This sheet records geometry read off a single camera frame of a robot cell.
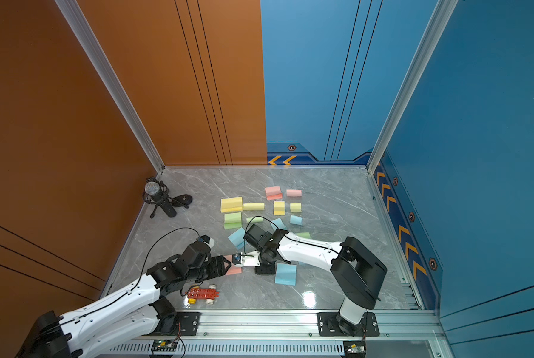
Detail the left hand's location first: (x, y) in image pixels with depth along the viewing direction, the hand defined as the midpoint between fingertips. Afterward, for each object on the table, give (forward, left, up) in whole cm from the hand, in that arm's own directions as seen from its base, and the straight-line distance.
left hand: (228, 263), depth 82 cm
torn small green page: (+22, -8, -5) cm, 24 cm away
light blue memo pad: (+13, -1, -5) cm, 14 cm away
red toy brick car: (-10, +6, -3) cm, 12 cm away
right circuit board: (-24, -44, -7) cm, 50 cm away
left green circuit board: (-25, +18, -6) cm, 31 cm away
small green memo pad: (+21, +2, -5) cm, 22 cm away
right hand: (+1, -12, -2) cm, 12 cm away
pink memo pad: (+37, -16, -5) cm, 41 cm away
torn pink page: (+38, -26, -5) cm, 46 cm away
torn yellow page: (+29, -27, -6) cm, 40 cm away
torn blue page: (+22, -26, -5) cm, 35 cm away
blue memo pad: (-3, -22, -2) cm, 22 cm away
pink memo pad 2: (-1, -2, -4) cm, 4 cm away
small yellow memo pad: (+28, -19, -4) cm, 34 cm away
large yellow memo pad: (+30, +4, -5) cm, 30 cm away
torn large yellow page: (+30, -7, -6) cm, 31 cm away
